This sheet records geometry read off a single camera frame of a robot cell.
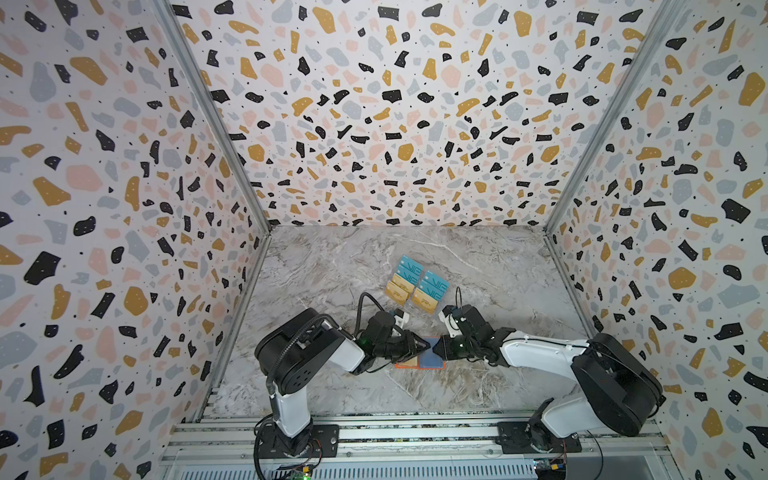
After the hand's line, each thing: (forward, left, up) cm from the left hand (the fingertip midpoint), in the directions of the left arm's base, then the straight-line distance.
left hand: (435, 346), depth 85 cm
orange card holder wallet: (-4, +11, -4) cm, 12 cm away
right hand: (+1, 0, -2) cm, 2 cm away
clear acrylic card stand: (+21, +6, +1) cm, 22 cm away
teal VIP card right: (+18, 0, +2) cm, 18 cm away
